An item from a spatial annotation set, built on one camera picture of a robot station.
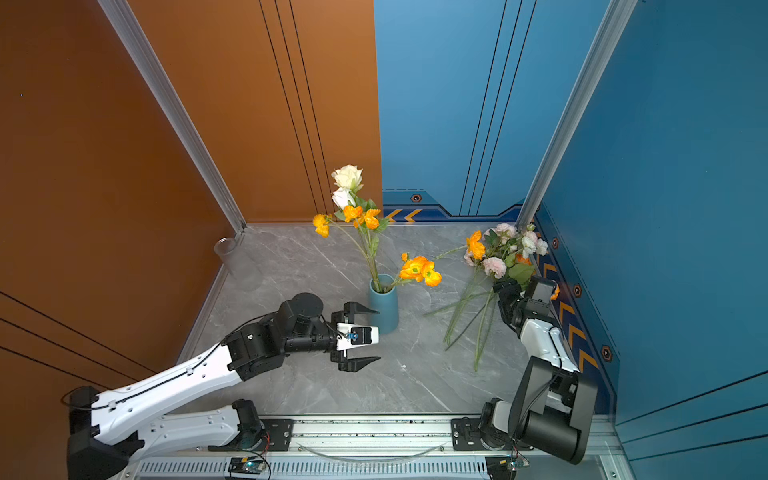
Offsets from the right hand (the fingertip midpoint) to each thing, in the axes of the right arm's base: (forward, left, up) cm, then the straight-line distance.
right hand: (494, 287), depth 89 cm
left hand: (-20, +33, +14) cm, 41 cm away
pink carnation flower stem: (+13, -5, -3) cm, 14 cm away
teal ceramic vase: (-9, +33, +8) cm, 35 cm away
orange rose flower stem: (+14, -13, -4) cm, 20 cm away
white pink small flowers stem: (+19, -17, -2) cm, 26 cm away
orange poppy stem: (+9, +49, +19) cm, 54 cm away
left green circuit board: (-42, +66, -11) cm, 79 cm away
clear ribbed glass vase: (+12, +82, -2) cm, 83 cm away
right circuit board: (-43, +4, -12) cm, 45 cm away
